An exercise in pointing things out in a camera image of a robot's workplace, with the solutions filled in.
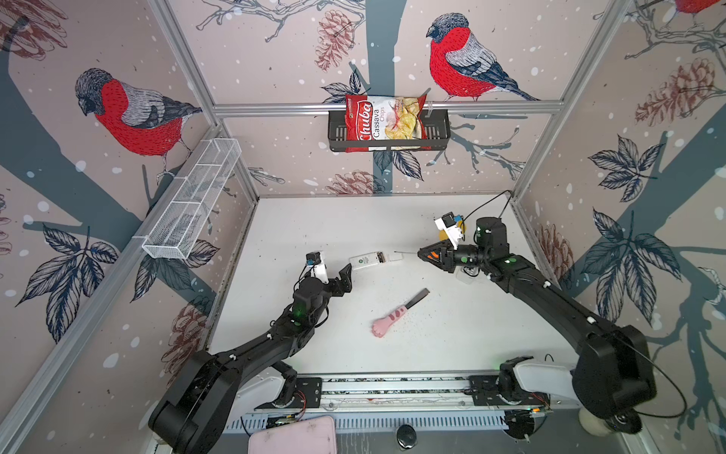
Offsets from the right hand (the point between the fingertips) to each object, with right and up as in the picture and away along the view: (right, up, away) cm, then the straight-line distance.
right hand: (417, 258), depth 77 cm
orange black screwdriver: (+3, +1, -2) cm, 4 cm away
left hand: (-23, -3, +6) cm, 24 cm away
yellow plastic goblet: (+10, +9, -9) cm, 16 cm away
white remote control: (-15, -4, +22) cm, 27 cm away
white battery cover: (-4, -3, +24) cm, 24 cm away
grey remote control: (+13, -4, -4) cm, 14 cm away
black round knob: (-5, -36, -17) cm, 40 cm away
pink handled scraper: (-10, -21, +7) cm, 25 cm away
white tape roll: (+40, -38, -11) cm, 56 cm away
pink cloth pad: (-27, -41, -11) cm, 50 cm away
